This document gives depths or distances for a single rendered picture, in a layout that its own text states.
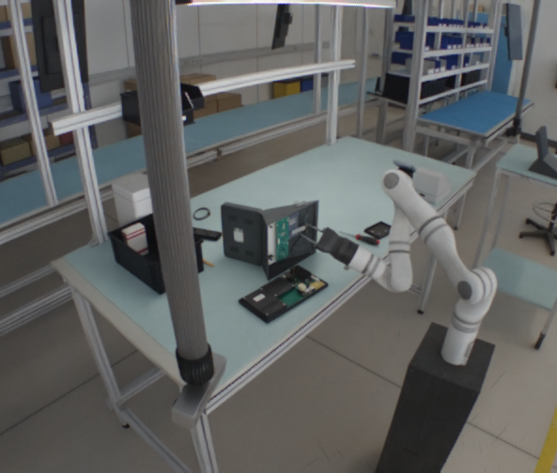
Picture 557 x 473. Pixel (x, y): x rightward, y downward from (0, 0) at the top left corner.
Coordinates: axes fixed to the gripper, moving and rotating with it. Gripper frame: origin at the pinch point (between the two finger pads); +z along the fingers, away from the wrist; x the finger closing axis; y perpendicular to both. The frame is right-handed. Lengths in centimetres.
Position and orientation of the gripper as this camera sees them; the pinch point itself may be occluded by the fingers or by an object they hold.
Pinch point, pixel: (302, 228)
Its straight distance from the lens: 137.5
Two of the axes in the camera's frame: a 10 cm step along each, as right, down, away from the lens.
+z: -8.7, -4.9, 0.7
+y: -0.3, -1.1, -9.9
